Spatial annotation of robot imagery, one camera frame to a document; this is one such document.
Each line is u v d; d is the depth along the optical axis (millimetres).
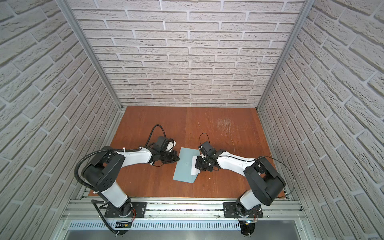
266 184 443
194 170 856
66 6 697
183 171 881
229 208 737
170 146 837
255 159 488
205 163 757
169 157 812
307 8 698
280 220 733
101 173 465
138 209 734
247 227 703
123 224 724
